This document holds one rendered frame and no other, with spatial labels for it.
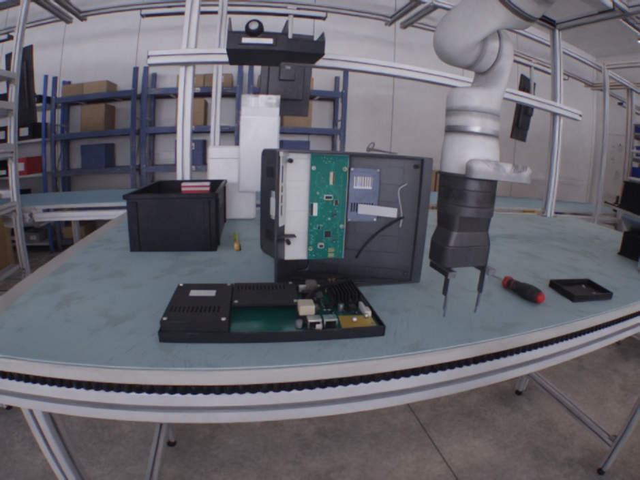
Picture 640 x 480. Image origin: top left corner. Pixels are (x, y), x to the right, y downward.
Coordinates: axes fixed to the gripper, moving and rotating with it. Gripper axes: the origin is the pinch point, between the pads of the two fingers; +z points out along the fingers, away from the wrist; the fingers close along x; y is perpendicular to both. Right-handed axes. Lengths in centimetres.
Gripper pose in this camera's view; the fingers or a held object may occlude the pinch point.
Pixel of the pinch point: (459, 313)
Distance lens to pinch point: 48.3
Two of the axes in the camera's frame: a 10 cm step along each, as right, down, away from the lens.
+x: -9.8, 0.1, -2.2
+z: -0.4, 9.7, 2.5
